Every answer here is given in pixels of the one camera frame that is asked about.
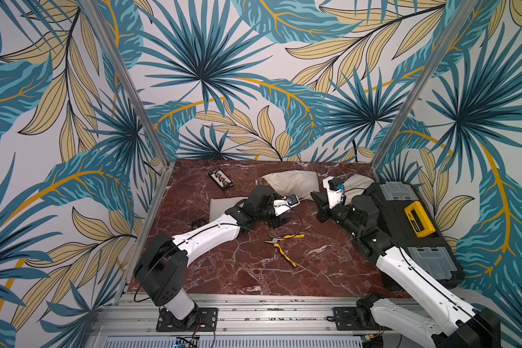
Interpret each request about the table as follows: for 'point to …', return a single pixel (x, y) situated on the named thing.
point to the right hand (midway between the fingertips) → (300, 199)
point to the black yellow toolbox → (404, 216)
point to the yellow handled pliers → (275, 241)
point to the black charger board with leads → (221, 179)
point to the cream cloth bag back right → (354, 185)
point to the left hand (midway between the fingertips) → (284, 208)
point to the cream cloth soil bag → (296, 182)
